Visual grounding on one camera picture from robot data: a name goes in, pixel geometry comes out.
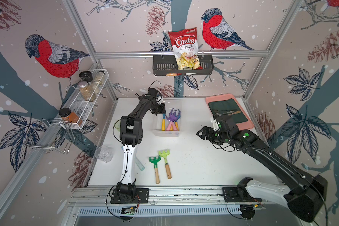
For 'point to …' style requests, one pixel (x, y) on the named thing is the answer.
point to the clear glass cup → (103, 153)
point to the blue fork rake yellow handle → (163, 122)
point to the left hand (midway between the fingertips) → (167, 108)
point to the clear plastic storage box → (168, 125)
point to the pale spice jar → (99, 77)
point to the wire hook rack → (54, 135)
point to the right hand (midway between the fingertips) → (200, 134)
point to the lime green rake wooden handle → (165, 154)
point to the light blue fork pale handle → (138, 163)
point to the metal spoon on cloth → (220, 114)
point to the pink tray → (241, 125)
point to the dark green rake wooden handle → (155, 161)
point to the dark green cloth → (229, 107)
